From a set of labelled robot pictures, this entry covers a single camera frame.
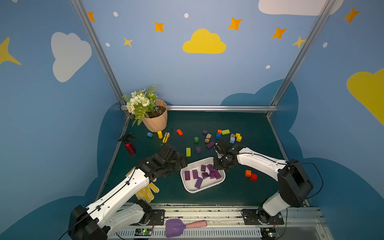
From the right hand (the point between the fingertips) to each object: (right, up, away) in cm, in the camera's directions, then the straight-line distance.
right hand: (218, 165), depth 88 cm
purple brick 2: (-14, -5, +1) cm, 15 cm away
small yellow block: (-35, +16, +20) cm, 43 cm away
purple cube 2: (-3, -6, -1) cm, 7 cm away
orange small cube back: (+4, +20, +20) cm, 28 cm away
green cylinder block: (-13, +14, +16) cm, 25 cm away
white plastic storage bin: (-7, -10, -1) cm, 12 cm away
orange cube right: (+18, -5, 0) cm, 18 cm away
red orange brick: (-25, +19, +20) cm, 37 cm away
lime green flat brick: (+9, +19, +21) cm, 30 cm away
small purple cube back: (-6, +19, +21) cm, 29 cm away
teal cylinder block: (-46, +18, +17) cm, 53 cm away
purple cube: (-12, +7, +11) cm, 17 cm away
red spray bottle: (-55, +12, +5) cm, 57 cm away
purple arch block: (-4, -2, +3) cm, 5 cm away
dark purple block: (-8, -7, +2) cm, 10 cm away
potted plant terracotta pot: (-44, +36, -2) cm, 57 cm away
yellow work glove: (-40, -14, -8) cm, 43 cm away
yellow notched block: (+17, +15, +17) cm, 29 cm away
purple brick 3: (-12, -10, -2) cm, 16 cm away
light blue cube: (+13, +14, +16) cm, 25 cm away
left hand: (-19, +4, -11) cm, 22 cm away
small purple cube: (-9, -2, +3) cm, 10 cm away
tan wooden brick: (-5, +14, +18) cm, 23 cm away
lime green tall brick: (-18, +6, +11) cm, 22 cm away
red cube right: (+21, -6, -2) cm, 22 cm away
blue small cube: (+3, +16, +17) cm, 24 cm away
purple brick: (-18, -6, 0) cm, 19 cm away
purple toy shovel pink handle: (-24, -26, -16) cm, 39 cm away
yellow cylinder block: (-39, +18, +16) cm, 46 cm away
